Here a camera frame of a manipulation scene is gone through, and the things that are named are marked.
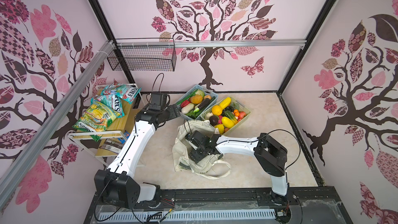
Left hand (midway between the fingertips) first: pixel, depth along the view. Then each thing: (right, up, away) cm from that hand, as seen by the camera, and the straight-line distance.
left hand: (172, 114), depth 80 cm
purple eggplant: (+17, +6, +24) cm, 29 cm away
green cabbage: (+14, +14, +31) cm, 37 cm away
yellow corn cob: (+32, +7, +23) cm, 40 cm away
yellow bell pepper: (+28, -9, +13) cm, 32 cm away
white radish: (+6, +3, +23) cm, 24 cm away
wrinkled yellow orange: (+25, +2, +18) cm, 31 cm away
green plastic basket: (+32, -2, +18) cm, 37 cm away
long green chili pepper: (+5, +11, +29) cm, 32 cm away
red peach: (+43, -1, +21) cm, 48 cm away
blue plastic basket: (+11, -2, +17) cm, 21 cm away
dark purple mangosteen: (+23, -4, +12) cm, 27 cm away
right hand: (+12, -22, +7) cm, 26 cm away
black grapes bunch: (+35, +3, +24) cm, 42 cm away
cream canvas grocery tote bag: (+5, -19, -2) cm, 20 cm away
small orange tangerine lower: (+39, -1, +20) cm, 44 cm away
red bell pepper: (+3, +6, +27) cm, 28 cm away
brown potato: (+20, +11, +28) cm, 36 cm away
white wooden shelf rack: (-29, -13, -6) cm, 32 cm away
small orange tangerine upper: (+39, +1, +24) cm, 46 cm away
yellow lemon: (+32, -6, +15) cm, 36 cm away
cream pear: (+20, -1, +18) cm, 27 cm away
